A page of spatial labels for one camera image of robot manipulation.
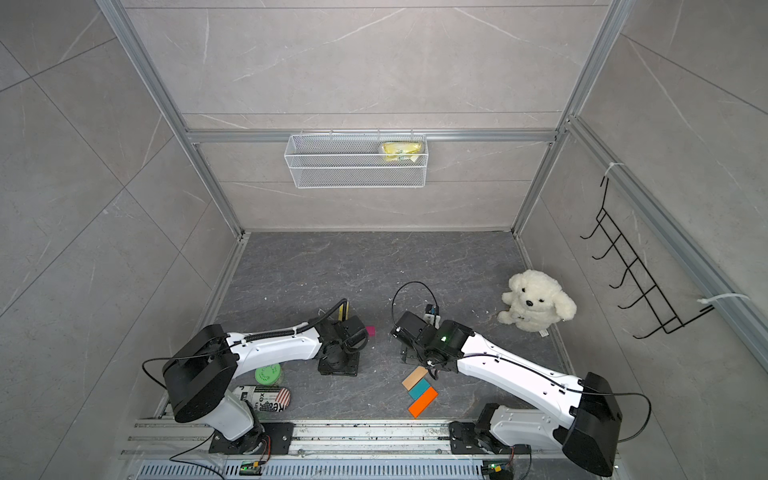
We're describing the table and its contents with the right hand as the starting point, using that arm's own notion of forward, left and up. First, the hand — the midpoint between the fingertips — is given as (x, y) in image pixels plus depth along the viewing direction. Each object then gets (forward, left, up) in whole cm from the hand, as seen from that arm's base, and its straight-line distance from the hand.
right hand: (418, 354), depth 77 cm
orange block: (-10, -1, -10) cm, 14 cm away
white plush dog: (+12, -33, +5) cm, 35 cm away
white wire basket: (+60, +18, +20) cm, 66 cm away
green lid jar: (-3, +40, -5) cm, 41 cm away
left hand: (0, +18, -10) cm, 20 cm away
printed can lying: (-9, +40, -7) cm, 42 cm away
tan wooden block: (-2, 0, -10) cm, 10 cm away
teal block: (-6, 0, -11) cm, 12 cm away
